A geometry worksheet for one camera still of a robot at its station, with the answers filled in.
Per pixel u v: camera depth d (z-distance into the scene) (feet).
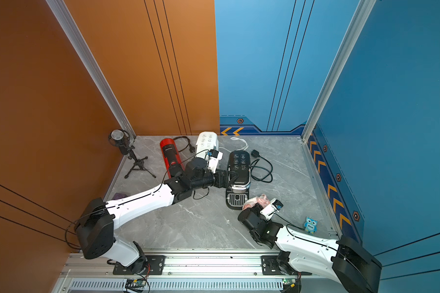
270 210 2.43
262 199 2.68
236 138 3.45
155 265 2.44
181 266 2.48
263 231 2.03
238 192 2.58
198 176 2.06
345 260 1.36
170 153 2.88
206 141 2.85
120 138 2.86
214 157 2.28
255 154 3.53
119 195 2.92
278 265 2.12
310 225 2.71
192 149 3.67
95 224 1.40
